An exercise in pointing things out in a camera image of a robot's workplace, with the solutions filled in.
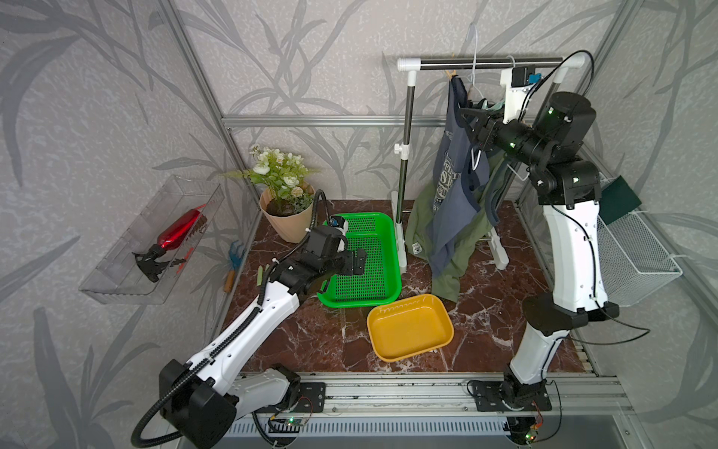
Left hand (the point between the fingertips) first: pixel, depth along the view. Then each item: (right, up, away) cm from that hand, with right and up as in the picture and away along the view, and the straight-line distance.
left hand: (353, 254), depth 77 cm
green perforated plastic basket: (+8, -12, +19) cm, 24 cm away
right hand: (+26, +33, -20) cm, 46 cm away
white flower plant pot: (-25, +17, +22) cm, 38 cm away
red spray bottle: (-44, 0, -16) cm, 47 cm away
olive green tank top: (+22, +3, +25) cm, 34 cm away
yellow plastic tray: (+17, -24, +10) cm, 31 cm away
